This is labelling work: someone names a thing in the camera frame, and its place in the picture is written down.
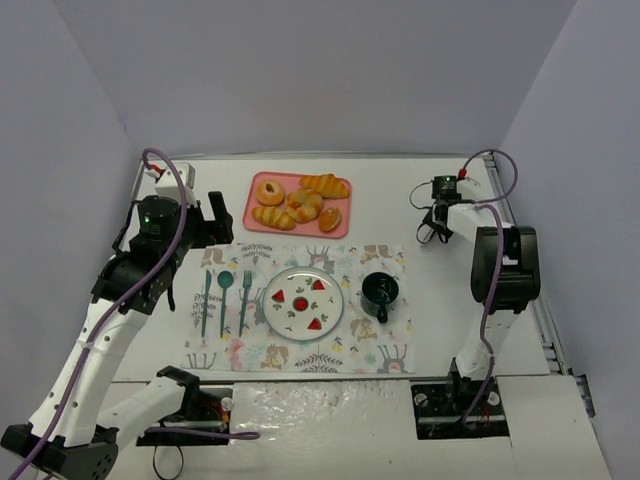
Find dark green mug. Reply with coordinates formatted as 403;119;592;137
360;272;399;324

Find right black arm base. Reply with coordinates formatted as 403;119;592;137
411;380;510;440

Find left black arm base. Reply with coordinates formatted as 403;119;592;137
135;386;233;447

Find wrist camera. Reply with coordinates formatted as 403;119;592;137
155;162;197;207
457;168;482;203

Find pink plastic tray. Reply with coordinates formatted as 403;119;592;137
242;171;352;239

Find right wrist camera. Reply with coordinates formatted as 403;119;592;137
457;168;482;203

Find striped bread roll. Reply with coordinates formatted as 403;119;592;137
251;206;296;231
299;173;351;199

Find white watermelon pattern plate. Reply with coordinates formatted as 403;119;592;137
262;267;345;342

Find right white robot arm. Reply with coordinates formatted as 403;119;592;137
423;175;541;384

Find sugared ring donut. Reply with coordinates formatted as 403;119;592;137
254;179;286;206

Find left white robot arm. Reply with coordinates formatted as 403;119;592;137
1;191;233;479

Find small glazed oval bun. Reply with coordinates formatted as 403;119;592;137
318;207;342;233

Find translucent brown tongs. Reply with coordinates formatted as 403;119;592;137
416;222;453;245

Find aluminium side rail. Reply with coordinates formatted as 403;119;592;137
482;149;596;420

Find teal plastic fork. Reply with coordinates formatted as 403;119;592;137
238;270;253;338

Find striped bread roll upper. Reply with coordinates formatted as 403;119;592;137
299;173;351;199

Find patterned paper placemat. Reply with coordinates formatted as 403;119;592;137
183;243;415;375

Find teal plastic knife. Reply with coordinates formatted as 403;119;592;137
200;270;212;339

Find striped bread roll lower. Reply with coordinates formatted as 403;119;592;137
251;206;296;231

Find teal plastic spoon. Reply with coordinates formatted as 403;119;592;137
217;271;234;337

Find twisted ring pastry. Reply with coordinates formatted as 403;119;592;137
285;188;324;223

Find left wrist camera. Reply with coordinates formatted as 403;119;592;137
155;162;197;207

